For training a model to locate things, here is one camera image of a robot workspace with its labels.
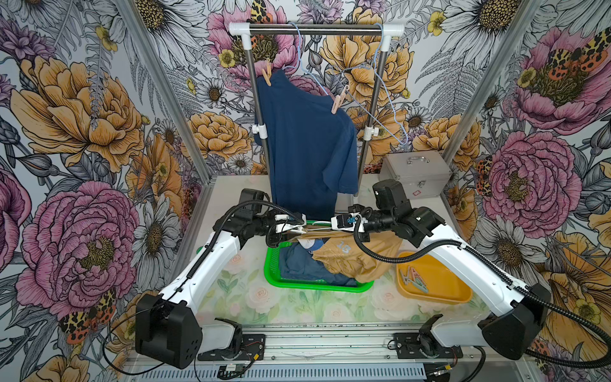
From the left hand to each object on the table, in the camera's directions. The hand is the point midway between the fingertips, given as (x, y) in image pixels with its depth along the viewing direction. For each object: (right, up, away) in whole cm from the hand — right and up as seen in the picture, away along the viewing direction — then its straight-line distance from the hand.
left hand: (293, 229), depth 79 cm
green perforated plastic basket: (-8, -15, +4) cm, 17 cm away
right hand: (+13, +2, -8) cm, 15 cm away
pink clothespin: (+43, -18, +8) cm, 47 cm away
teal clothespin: (+43, -20, +8) cm, 48 cm away
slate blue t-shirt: (+1, -13, +8) cm, 16 cm away
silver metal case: (+54, +21, +25) cm, 63 cm away
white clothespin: (+40, -19, +8) cm, 45 cm away
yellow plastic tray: (+47, -19, +8) cm, 51 cm away
